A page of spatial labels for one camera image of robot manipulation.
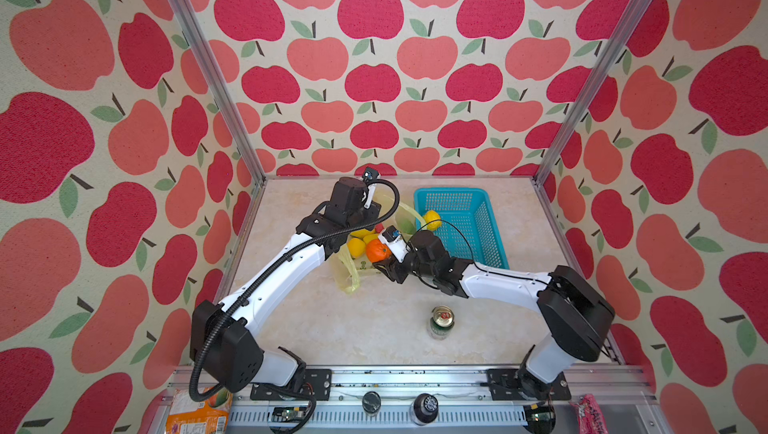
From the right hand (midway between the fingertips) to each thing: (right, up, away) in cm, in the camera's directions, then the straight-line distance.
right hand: (385, 254), depth 84 cm
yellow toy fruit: (+16, +11, +17) cm, 26 cm away
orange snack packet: (-41, -35, -17) cm, 56 cm away
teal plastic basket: (+30, +5, +21) cm, 37 cm away
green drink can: (+14, -16, -9) cm, 23 cm away
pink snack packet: (+49, -36, -15) cm, 63 cm away
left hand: (-2, +15, -5) cm, 16 cm away
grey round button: (-3, -29, -20) cm, 35 cm away
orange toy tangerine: (-2, +2, -6) cm, 7 cm away
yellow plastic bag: (+6, +10, -2) cm, 12 cm away
